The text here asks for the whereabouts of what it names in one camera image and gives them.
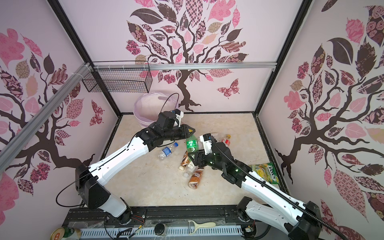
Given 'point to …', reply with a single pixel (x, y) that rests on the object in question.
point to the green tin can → (61, 233)
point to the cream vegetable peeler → (208, 224)
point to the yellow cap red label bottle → (227, 141)
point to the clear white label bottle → (190, 169)
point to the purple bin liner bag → (147, 106)
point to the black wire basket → (120, 76)
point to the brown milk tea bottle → (195, 178)
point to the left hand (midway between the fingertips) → (193, 133)
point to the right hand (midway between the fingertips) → (192, 151)
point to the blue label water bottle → (166, 151)
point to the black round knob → (159, 229)
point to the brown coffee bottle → (185, 160)
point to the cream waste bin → (146, 124)
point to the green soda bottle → (192, 144)
